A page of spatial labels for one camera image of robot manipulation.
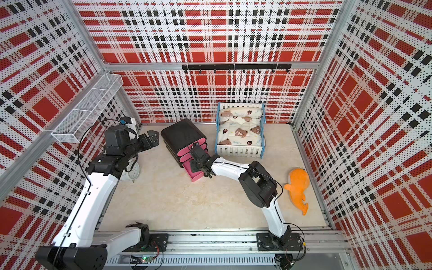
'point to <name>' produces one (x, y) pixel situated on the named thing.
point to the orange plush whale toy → (298, 181)
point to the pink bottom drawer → (194, 176)
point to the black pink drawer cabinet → (179, 136)
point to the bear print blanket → (240, 126)
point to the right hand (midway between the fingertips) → (196, 163)
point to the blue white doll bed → (252, 151)
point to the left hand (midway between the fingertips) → (152, 136)
